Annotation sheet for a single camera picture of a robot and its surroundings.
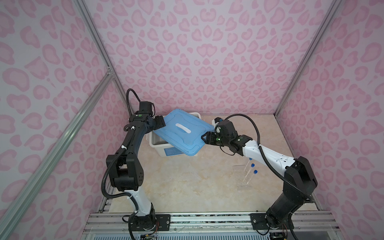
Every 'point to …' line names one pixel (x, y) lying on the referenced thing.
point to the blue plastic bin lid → (184, 131)
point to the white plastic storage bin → (159, 147)
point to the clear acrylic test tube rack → (243, 177)
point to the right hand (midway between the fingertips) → (204, 136)
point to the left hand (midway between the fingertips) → (159, 121)
